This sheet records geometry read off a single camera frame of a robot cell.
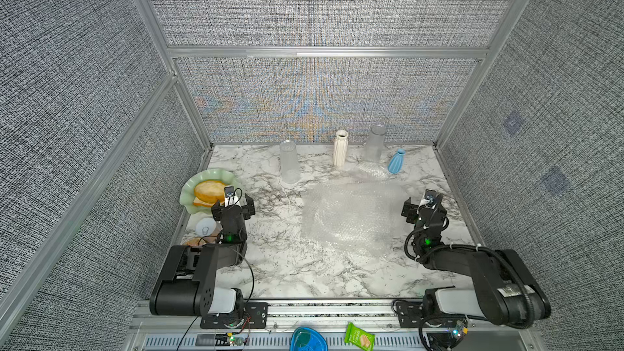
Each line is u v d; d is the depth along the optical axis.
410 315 0.74
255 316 0.73
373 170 1.07
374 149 1.04
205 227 0.86
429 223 0.66
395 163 1.03
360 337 0.69
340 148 1.02
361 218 0.91
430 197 0.75
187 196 0.96
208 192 0.95
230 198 0.75
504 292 0.43
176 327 0.73
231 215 0.69
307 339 0.62
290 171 1.10
